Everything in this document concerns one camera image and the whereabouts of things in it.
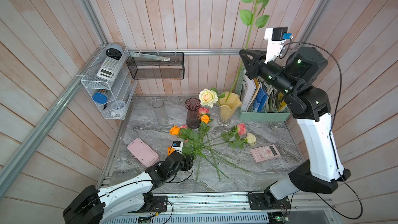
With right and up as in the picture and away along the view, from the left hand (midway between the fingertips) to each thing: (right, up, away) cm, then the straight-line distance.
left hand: (188, 158), depth 83 cm
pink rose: (+32, +14, +13) cm, 37 cm away
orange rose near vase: (+9, +15, +15) cm, 23 cm away
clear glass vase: (-18, +22, +14) cm, 32 cm away
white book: (+36, +40, +10) cm, 55 cm away
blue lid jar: (-45, +33, -6) cm, 56 cm away
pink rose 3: (-4, +16, +14) cm, 21 cm away
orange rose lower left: (-8, +7, -11) cm, 16 cm away
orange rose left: (-9, +14, +11) cm, 20 cm away
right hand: (+18, +46, -33) cm, 60 cm away
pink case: (-27, +2, +5) cm, 27 cm away
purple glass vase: (+2, +22, +9) cm, 24 cm away
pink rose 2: (+9, +26, +22) cm, 35 cm away
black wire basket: (-34, +56, +23) cm, 69 cm away
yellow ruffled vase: (+25, +32, +7) cm, 41 cm away
